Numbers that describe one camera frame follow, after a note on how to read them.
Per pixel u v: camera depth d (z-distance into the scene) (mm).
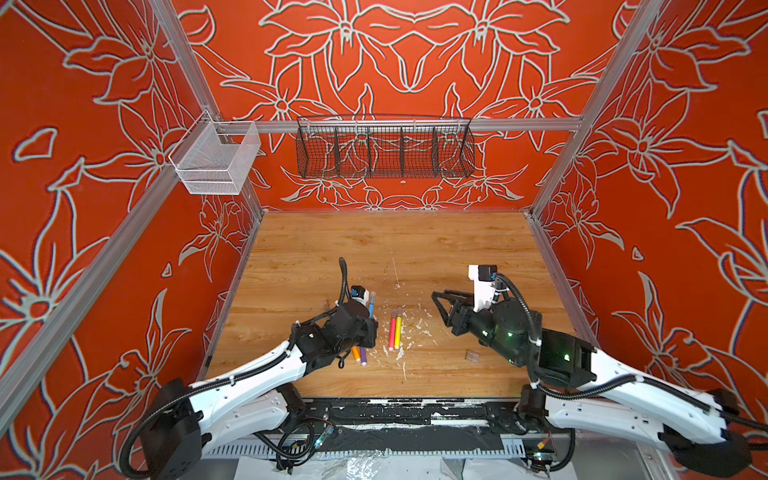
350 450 696
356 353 830
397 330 875
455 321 551
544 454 684
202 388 429
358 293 709
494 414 728
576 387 462
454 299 564
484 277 547
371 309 761
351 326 588
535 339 427
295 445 705
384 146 976
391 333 864
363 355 834
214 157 932
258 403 580
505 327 442
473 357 816
